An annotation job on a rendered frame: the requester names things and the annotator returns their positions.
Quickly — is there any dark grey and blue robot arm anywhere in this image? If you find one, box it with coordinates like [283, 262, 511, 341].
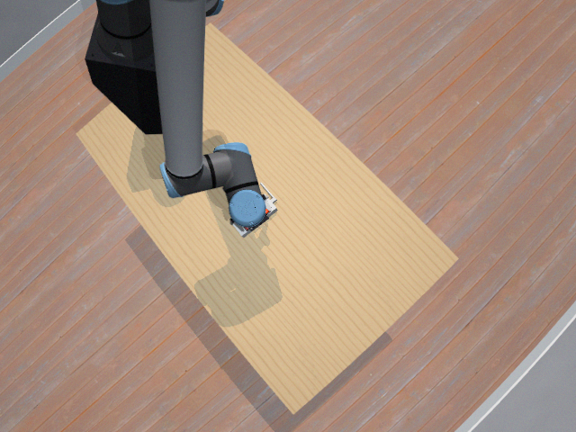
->
[96, 0, 266, 228]

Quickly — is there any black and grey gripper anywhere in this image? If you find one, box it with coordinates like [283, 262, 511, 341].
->
[230, 194, 272, 232]

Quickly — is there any grey power strip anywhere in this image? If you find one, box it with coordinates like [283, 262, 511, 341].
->
[233, 198, 277, 238]

